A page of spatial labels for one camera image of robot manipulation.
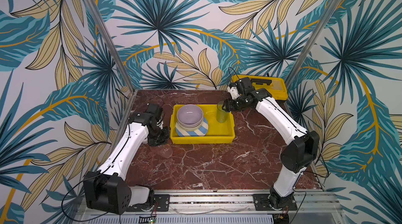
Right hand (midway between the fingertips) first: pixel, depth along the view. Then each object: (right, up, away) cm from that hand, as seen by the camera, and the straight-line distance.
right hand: (224, 107), depth 86 cm
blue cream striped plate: (-14, -14, +7) cm, 21 cm away
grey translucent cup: (0, -4, +12) cm, 12 cm away
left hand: (-30, -17, -9) cm, 35 cm away
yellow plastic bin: (-3, -16, +10) cm, 19 cm away
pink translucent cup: (-33, -24, +1) cm, 41 cm away
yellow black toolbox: (+35, +14, +15) cm, 41 cm away
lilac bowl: (-20, -5, +7) cm, 22 cm away
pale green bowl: (-20, -12, +2) cm, 23 cm away
